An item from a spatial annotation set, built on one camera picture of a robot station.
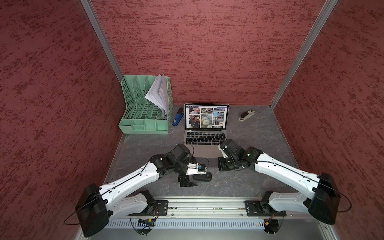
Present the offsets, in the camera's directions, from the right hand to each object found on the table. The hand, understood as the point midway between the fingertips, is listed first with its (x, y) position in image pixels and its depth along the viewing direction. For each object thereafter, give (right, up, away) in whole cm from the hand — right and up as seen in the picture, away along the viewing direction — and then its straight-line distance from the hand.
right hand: (218, 169), depth 77 cm
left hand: (-13, -2, -2) cm, 14 cm away
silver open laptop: (-5, +22, +26) cm, 34 cm away
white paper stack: (-35, +43, +12) cm, 57 cm away
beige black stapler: (+26, +30, +33) cm, 52 cm away
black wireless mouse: (-7, -7, +5) cm, 11 cm away
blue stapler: (-24, +31, +31) cm, 50 cm away
